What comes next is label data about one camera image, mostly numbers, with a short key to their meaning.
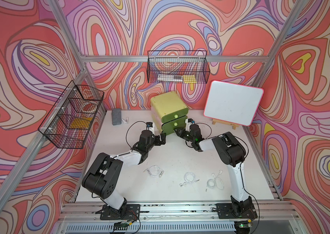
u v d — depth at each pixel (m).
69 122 0.71
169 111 0.89
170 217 0.73
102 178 0.46
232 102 1.03
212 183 0.83
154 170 0.88
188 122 0.96
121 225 0.71
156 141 0.81
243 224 0.72
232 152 0.60
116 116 1.12
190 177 0.85
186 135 0.92
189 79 0.91
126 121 1.11
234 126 1.06
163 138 0.83
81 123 0.72
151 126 0.80
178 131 0.92
